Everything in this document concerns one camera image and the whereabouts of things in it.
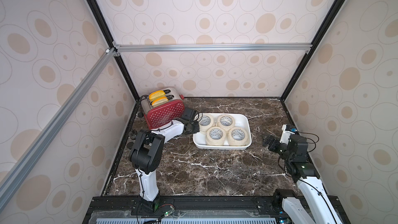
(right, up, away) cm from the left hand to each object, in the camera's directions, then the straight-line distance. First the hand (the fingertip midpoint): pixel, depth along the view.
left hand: (199, 126), depth 96 cm
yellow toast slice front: (-23, +16, -6) cm, 29 cm away
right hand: (+36, -4, -17) cm, 40 cm away
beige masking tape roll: (+4, +3, +7) cm, 9 cm away
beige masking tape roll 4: (+24, -6, +1) cm, 25 cm away
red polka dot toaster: (-23, +12, -6) cm, 26 cm away
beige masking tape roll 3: (+10, -6, +1) cm, 12 cm away
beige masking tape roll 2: (+17, +3, +6) cm, 19 cm away
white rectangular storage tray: (+28, +4, +5) cm, 29 cm away
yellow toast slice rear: (-26, +20, -3) cm, 33 cm away
